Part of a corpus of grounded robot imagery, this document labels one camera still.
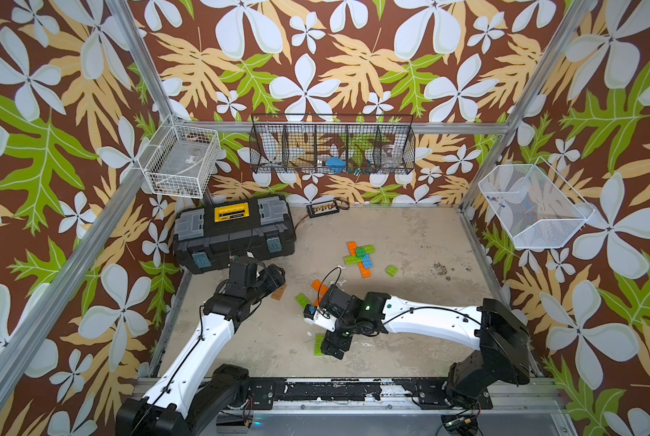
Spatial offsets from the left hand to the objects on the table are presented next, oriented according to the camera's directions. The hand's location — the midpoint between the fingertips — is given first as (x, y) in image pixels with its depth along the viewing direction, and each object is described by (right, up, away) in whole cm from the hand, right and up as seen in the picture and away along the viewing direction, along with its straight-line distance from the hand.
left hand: (279, 272), depth 82 cm
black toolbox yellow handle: (-8, +14, +8) cm, 18 cm away
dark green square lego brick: (+28, +5, +20) cm, 34 cm away
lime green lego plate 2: (+32, +6, +23) cm, 40 cm away
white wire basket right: (+79, +21, 0) cm, 82 cm away
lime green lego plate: (+25, +2, +19) cm, 31 cm away
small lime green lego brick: (+39, -2, +16) cm, 42 cm away
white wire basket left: (-33, +36, +4) cm, 49 cm away
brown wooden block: (-2, -9, +11) cm, 14 cm away
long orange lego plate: (+29, -2, +17) cm, 34 cm away
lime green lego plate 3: (+6, -11, +10) cm, 16 cm away
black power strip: (+14, +23, +37) cm, 46 cm away
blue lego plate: (+30, +1, +19) cm, 36 cm away
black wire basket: (+18, +45, +17) cm, 52 cm away
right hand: (+14, -18, -4) cm, 23 cm away
